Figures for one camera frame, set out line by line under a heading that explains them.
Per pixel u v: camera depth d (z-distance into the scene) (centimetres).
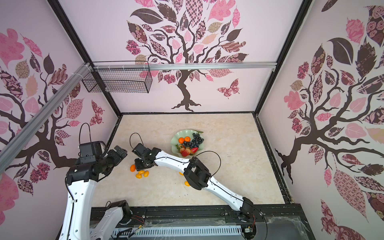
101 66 90
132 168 88
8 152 50
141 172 87
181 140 100
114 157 64
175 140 99
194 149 93
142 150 74
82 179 45
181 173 88
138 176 86
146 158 70
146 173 87
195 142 94
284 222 73
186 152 92
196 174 62
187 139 101
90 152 52
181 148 95
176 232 70
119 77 95
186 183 84
